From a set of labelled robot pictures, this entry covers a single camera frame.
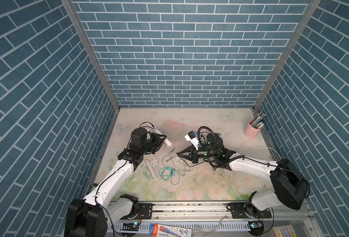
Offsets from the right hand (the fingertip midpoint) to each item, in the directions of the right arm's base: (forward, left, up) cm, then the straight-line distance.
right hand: (181, 156), depth 73 cm
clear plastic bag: (-28, -14, -20) cm, 37 cm away
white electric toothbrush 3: (-1, +18, -18) cm, 25 cm away
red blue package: (-29, +8, -18) cm, 35 cm away
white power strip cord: (+22, -46, -19) cm, 55 cm away
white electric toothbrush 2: (+29, +15, -17) cm, 37 cm away
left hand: (+9, +6, +2) cm, 11 cm away
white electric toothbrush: (+8, +8, 0) cm, 11 cm away
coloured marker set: (-25, -51, -19) cm, 60 cm away
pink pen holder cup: (+28, -45, -12) cm, 54 cm away
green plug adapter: (+6, -10, +7) cm, 14 cm away
